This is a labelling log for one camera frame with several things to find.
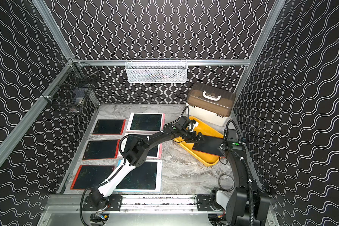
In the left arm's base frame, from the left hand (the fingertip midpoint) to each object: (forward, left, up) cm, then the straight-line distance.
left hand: (201, 140), depth 92 cm
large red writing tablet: (-25, +68, -8) cm, 73 cm away
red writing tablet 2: (-8, +66, -8) cm, 67 cm away
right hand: (-9, -15, +4) cm, 18 cm away
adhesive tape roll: (-23, -14, -7) cm, 28 cm away
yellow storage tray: (-9, -4, -8) cm, 13 cm away
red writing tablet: (+11, +68, -8) cm, 69 cm away
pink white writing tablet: (+17, +41, -7) cm, 45 cm away
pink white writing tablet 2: (+1, +51, -8) cm, 51 cm away
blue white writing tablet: (-25, +33, -6) cm, 42 cm away
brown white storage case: (+21, -5, +13) cm, 25 cm away
